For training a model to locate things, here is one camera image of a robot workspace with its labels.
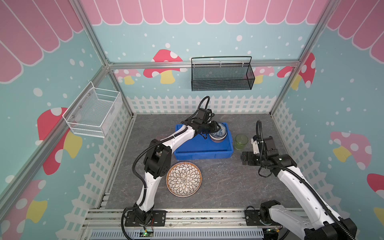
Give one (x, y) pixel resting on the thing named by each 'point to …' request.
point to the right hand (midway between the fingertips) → (248, 156)
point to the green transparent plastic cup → (241, 140)
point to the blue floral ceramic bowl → (223, 128)
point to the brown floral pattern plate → (184, 179)
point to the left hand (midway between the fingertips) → (218, 129)
